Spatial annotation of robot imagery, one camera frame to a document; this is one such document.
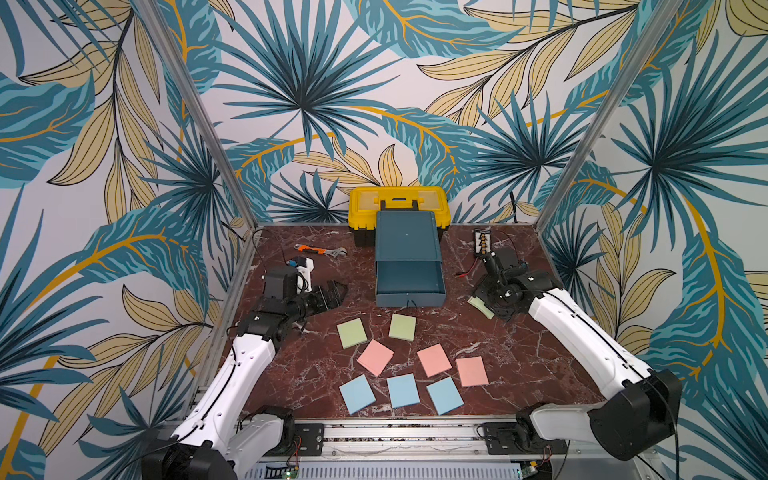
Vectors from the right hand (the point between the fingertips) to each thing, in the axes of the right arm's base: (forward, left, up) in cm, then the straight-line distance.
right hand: (482, 296), depth 81 cm
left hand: (-1, +40, +3) cm, 40 cm away
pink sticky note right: (-15, +3, -16) cm, 22 cm away
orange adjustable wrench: (+29, +45, -14) cm, 56 cm away
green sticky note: (-3, +37, -15) cm, 40 cm away
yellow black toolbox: (+37, +32, +2) cm, 50 cm away
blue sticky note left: (-20, +35, -16) cm, 43 cm away
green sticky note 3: (-3, +3, +2) cm, 4 cm away
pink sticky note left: (-9, +30, -17) cm, 36 cm away
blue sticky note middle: (-20, +22, -16) cm, 34 cm away
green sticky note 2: (-1, +21, -16) cm, 27 cm away
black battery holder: (+32, -11, -14) cm, 37 cm away
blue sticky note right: (-20, +11, -17) cm, 29 cm away
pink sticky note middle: (-11, +13, -16) cm, 23 cm away
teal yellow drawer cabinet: (+8, +20, +6) cm, 22 cm away
